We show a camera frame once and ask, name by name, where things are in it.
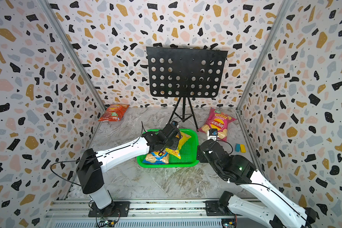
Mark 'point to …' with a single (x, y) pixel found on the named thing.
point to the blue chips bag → (158, 157)
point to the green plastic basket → (189, 157)
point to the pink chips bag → (219, 120)
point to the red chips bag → (113, 112)
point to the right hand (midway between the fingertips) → (202, 148)
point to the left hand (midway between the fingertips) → (178, 140)
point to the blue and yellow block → (240, 147)
